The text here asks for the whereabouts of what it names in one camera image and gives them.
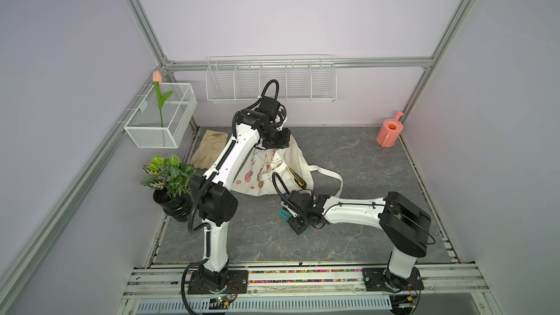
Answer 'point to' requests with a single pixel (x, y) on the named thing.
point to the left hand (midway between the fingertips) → (290, 145)
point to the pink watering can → (390, 131)
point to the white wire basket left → (144, 126)
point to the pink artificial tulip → (162, 98)
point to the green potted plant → (170, 179)
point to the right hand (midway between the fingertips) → (294, 221)
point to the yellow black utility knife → (297, 180)
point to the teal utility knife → (284, 214)
